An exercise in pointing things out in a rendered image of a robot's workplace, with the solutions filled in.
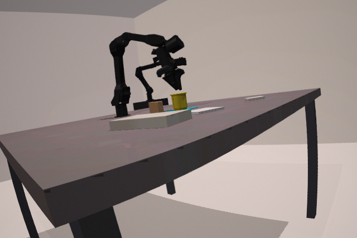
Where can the beige flat slab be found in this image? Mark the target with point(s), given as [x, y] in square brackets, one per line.
[154, 120]

